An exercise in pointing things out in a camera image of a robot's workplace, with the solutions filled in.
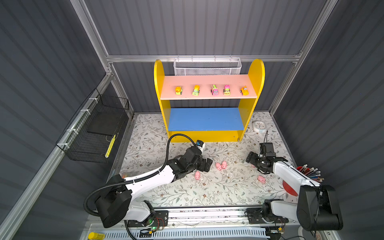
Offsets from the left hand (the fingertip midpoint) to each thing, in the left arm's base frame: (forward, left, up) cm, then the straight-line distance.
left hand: (207, 159), depth 81 cm
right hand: (+2, -30, -9) cm, 31 cm away
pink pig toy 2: (-9, -31, -10) cm, 34 cm away
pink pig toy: (-4, +5, -11) cm, 13 cm away
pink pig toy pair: (+1, -8, -10) cm, 13 cm away
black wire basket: (+6, +57, +15) cm, 60 cm away
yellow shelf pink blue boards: (+24, -4, +1) cm, 25 cm away
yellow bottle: (-30, +51, -4) cm, 60 cm away
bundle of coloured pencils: (-12, -52, +3) cm, 53 cm away
